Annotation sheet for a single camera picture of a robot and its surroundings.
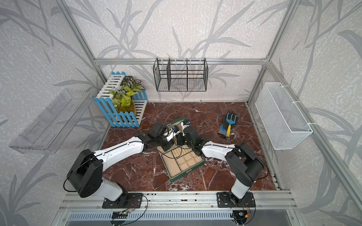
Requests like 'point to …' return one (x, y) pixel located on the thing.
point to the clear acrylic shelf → (46, 133)
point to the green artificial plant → (122, 94)
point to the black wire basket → (180, 75)
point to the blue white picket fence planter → (124, 118)
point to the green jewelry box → (180, 160)
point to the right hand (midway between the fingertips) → (175, 134)
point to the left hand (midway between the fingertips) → (174, 141)
